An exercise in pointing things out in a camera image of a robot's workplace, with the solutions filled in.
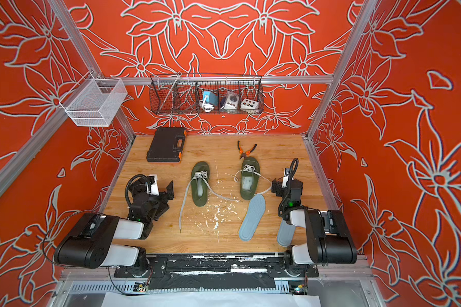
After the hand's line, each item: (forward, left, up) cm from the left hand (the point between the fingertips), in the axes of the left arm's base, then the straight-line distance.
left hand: (162, 180), depth 89 cm
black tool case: (+27, +7, -4) cm, 28 cm away
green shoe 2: (+8, -42, -6) cm, 43 cm away
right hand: (+7, -58, -2) cm, 58 cm away
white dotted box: (+35, -39, +21) cm, 56 cm away
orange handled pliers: (+27, -41, -8) cm, 50 cm away
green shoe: (+4, -17, -2) cm, 18 cm away
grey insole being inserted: (-18, -57, -8) cm, 61 cm away
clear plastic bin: (+29, +37, +23) cm, 53 cm away
